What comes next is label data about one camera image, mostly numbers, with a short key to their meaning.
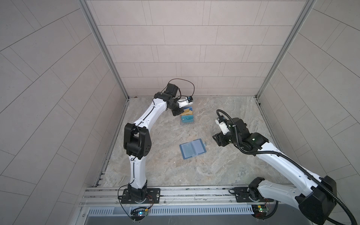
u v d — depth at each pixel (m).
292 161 0.44
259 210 0.68
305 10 0.72
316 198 0.37
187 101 0.77
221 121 0.67
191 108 1.02
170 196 0.72
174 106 0.74
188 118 0.99
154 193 0.72
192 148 0.87
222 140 0.67
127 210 0.68
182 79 0.72
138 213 0.65
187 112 0.91
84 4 0.70
